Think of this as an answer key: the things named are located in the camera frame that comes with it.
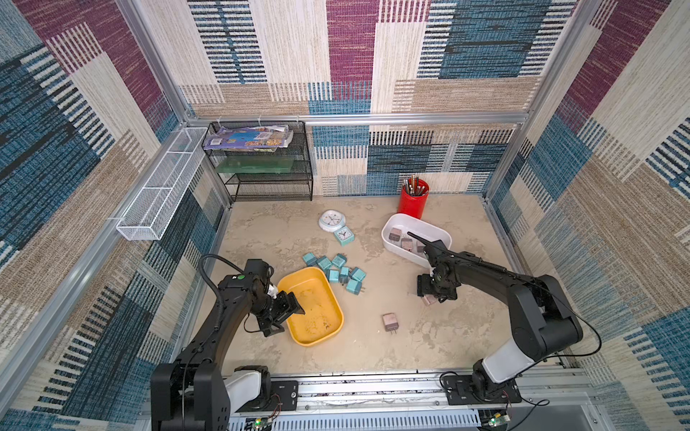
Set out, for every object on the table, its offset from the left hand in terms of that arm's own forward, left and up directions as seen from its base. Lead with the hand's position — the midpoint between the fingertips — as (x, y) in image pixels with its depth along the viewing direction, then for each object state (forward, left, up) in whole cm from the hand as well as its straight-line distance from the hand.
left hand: (296, 317), depth 80 cm
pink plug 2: (+33, -34, -4) cm, 47 cm away
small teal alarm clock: (+34, -14, -4) cm, 37 cm away
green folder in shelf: (+49, +18, +19) cm, 55 cm away
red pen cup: (+42, -40, +7) cm, 59 cm away
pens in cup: (+45, -39, +10) cm, 61 cm away
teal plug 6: (+17, -19, -5) cm, 26 cm away
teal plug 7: (+12, -18, -5) cm, 22 cm away
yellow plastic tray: (+2, -7, -8) cm, 11 cm away
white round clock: (+42, -9, -4) cm, 43 cm away
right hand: (+9, -44, -7) cm, 45 cm away
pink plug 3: (+7, -41, -5) cm, 42 cm away
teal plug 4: (+17, -11, -4) cm, 20 cm away
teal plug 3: (+23, -13, -5) cm, 27 cm away
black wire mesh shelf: (+59, +11, -2) cm, 60 cm away
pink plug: (0, -28, -6) cm, 29 cm away
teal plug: (+24, -2, -5) cm, 24 cm away
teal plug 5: (+16, -14, -4) cm, 22 cm away
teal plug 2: (+22, -7, -6) cm, 24 cm away
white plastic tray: (+37, -42, -4) cm, 56 cm away
